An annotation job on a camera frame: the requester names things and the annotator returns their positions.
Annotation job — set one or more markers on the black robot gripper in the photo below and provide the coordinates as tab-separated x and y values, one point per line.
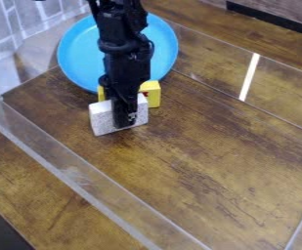
128	70

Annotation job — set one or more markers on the white speckled foam block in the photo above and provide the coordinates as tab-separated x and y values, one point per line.
101	116

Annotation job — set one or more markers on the yellow block with red label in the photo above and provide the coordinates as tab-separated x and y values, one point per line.
150	89

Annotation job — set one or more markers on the blue round tray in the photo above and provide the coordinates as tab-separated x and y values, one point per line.
80	57

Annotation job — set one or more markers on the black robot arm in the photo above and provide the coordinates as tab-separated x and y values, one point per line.
128	50

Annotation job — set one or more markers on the dark baseboard strip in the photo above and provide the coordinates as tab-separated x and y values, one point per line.
264	16

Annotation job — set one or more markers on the clear acrylic enclosure wall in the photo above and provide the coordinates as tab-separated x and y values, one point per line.
206	178

